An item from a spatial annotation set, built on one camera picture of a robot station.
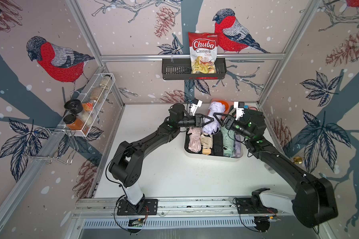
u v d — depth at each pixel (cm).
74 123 60
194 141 85
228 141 86
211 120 73
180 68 95
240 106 67
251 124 59
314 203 39
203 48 83
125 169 46
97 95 76
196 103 73
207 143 88
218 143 88
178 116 65
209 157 85
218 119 70
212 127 71
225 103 73
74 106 62
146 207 73
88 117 67
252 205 69
